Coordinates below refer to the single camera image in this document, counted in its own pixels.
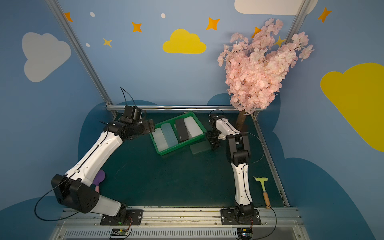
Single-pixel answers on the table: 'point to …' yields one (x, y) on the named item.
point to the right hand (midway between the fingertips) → (208, 140)
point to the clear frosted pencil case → (160, 140)
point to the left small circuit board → (119, 232)
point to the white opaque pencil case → (193, 129)
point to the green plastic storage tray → (175, 132)
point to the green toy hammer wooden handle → (265, 193)
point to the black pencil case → (182, 130)
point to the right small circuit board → (244, 232)
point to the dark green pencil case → (200, 147)
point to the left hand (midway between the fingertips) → (147, 125)
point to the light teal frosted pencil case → (169, 136)
